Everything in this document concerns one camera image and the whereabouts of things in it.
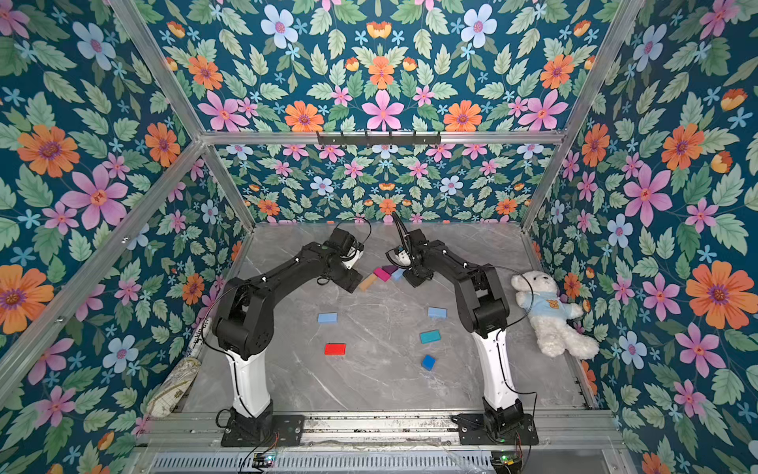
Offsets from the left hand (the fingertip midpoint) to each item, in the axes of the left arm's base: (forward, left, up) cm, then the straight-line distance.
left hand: (350, 275), depth 97 cm
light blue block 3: (-13, -28, -6) cm, 31 cm away
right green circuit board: (-53, -39, -10) cm, 66 cm away
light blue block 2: (-12, +8, -6) cm, 16 cm away
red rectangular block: (-22, +5, -8) cm, 24 cm away
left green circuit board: (-48, +22, -9) cm, 54 cm away
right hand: (+2, -23, -6) cm, 24 cm away
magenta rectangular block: (+3, -11, -6) cm, 13 cm away
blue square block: (-28, -23, -7) cm, 37 cm away
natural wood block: (0, -5, -5) cm, 7 cm away
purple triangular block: (+5, -13, -5) cm, 15 cm away
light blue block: (+3, -16, -6) cm, 17 cm away
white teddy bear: (-13, -59, +1) cm, 61 cm away
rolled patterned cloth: (-30, +47, -4) cm, 56 cm away
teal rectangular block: (-20, -24, -8) cm, 32 cm away
